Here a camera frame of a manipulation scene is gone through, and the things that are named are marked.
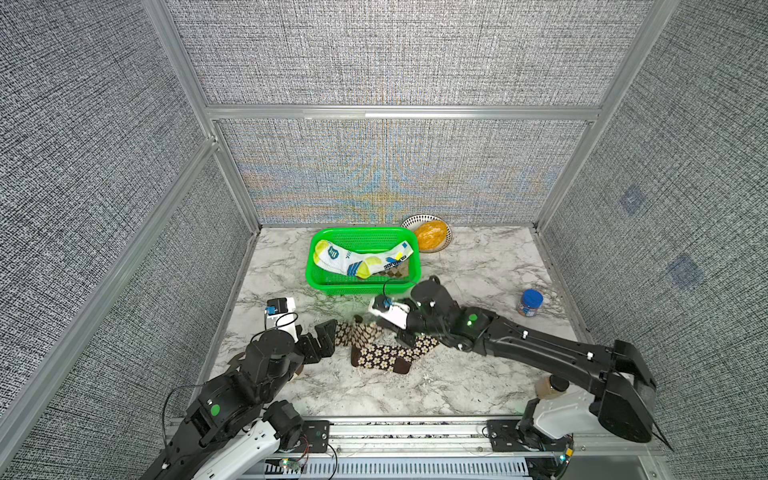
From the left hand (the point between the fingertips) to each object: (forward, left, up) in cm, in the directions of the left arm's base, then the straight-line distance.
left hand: (327, 323), depth 67 cm
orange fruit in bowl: (+42, -32, -18) cm, 56 cm away
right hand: (+4, -12, -4) cm, 13 cm away
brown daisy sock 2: (0, -15, -24) cm, 28 cm away
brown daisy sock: (+3, -6, -13) cm, 14 cm away
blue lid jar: (+14, -58, -19) cm, 63 cm away
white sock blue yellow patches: (+33, +3, -19) cm, 38 cm away
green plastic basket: (+43, -7, -21) cm, 49 cm away
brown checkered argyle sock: (+30, -20, -23) cm, 43 cm away
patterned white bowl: (+55, -29, -23) cm, 66 cm away
